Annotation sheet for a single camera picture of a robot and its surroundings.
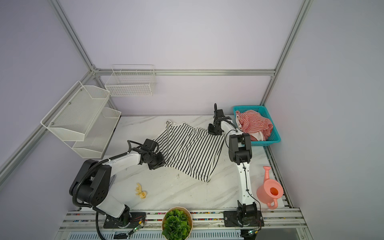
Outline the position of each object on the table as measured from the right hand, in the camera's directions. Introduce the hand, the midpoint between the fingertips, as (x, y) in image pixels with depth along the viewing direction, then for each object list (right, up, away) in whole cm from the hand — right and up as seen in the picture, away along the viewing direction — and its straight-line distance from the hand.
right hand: (209, 131), depth 109 cm
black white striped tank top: (-12, -14, -8) cm, 20 cm away
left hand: (-29, -20, -18) cm, 40 cm away
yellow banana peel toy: (-39, -34, -30) cm, 60 cm away
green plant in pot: (-18, -40, -46) cm, 63 cm away
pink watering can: (+26, -30, -37) cm, 54 cm away
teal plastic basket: (+43, -4, -10) cm, 44 cm away
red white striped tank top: (+31, +6, -4) cm, 32 cm away
